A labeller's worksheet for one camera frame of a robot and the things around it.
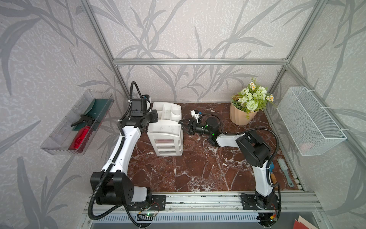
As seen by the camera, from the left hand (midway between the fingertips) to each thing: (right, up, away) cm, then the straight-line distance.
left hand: (154, 112), depth 81 cm
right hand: (+14, -7, 0) cm, 16 cm away
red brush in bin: (-25, -11, -23) cm, 36 cm away
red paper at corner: (+72, -53, -15) cm, 91 cm away
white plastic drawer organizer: (+8, -12, -8) cm, 17 cm away
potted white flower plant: (+54, +5, +5) cm, 55 cm away
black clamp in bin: (-29, -3, -15) cm, 33 cm away
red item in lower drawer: (+4, -18, +7) cm, 20 cm away
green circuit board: (0, -51, -11) cm, 53 cm away
